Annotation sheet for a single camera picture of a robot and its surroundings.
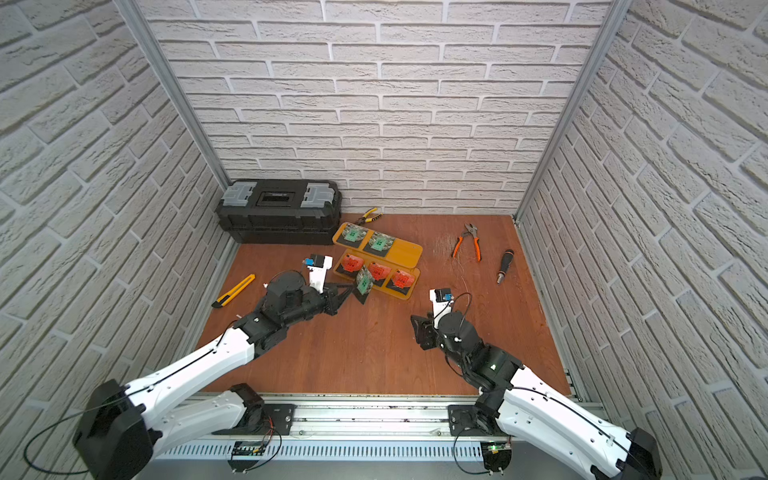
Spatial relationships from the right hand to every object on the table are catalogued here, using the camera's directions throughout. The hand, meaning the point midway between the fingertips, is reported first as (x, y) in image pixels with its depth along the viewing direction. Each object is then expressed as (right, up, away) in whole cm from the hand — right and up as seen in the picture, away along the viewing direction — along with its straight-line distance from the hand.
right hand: (422, 316), depth 77 cm
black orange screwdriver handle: (+33, +13, +28) cm, 45 cm away
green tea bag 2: (-12, +20, +15) cm, 28 cm away
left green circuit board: (-44, -32, -4) cm, 55 cm away
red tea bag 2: (-5, +7, +23) cm, 25 cm away
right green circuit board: (+17, -31, -6) cm, 36 cm away
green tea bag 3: (-16, +9, +3) cm, 19 cm away
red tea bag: (-12, +9, +23) cm, 28 cm away
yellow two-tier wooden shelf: (-8, +13, +13) cm, 20 cm away
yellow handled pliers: (-20, +29, +41) cm, 54 cm away
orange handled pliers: (+23, +24, +37) cm, 50 cm away
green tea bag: (-21, +23, +18) cm, 35 cm away
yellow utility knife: (-65, 0, +17) cm, 67 cm away
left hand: (-17, +8, -2) cm, 19 cm away
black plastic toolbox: (-46, +30, +21) cm, 58 cm away
